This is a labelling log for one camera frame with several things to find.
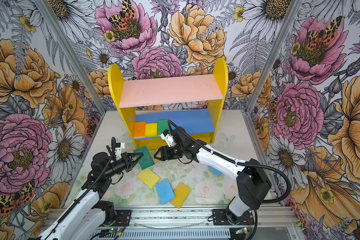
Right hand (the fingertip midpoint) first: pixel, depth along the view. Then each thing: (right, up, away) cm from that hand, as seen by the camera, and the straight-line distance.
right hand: (159, 161), depth 76 cm
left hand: (-8, +1, +1) cm, 8 cm away
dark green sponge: (-6, 0, 0) cm, 6 cm away
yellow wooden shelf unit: (-17, +30, +52) cm, 62 cm away
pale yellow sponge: (-3, +4, +1) cm, 5 cm away
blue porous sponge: (+2, -17, +4) cm, 18 cm away
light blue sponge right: (+31, -9, +11) cm, 34 cm away
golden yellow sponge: (+11, -18, +5) cm, 22 cm away
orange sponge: (-14, +15, +14) cm, 24 cm away
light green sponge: (-1, +17, +16) cm, 24 cm away
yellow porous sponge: (-7, -12, +10) cm, 17 cm away
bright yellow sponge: (-7, +15, +14) cm, 22 cm away
